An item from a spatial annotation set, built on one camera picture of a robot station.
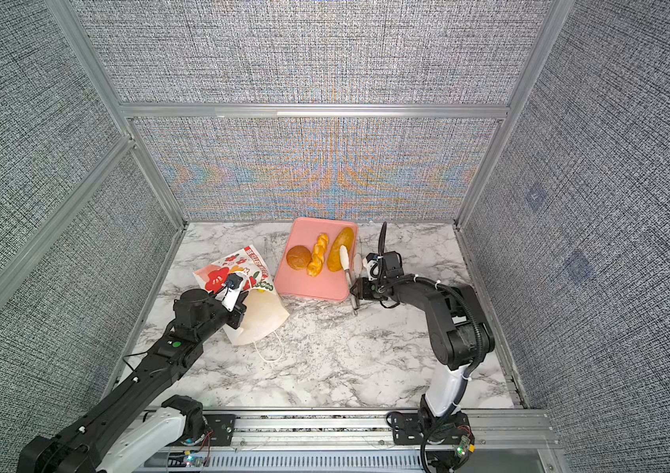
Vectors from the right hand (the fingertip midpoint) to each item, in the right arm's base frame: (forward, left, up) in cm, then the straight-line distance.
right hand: (358, 289), depth 98 cm
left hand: (-10, +33, +14) cm, 37 cm away
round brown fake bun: (+12, +21, +2) cm, 24 cm away
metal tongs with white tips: (+8, 0, 0) cm, 8 cm away
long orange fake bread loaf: (+20, +4, +4) cm, 21 cm away
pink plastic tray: (+6, +11, -5) cm, 13 cm away
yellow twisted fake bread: (+14, +14, +1) cm, 20 cm away
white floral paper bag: (-10, +29, +2) cm, 31 cm away
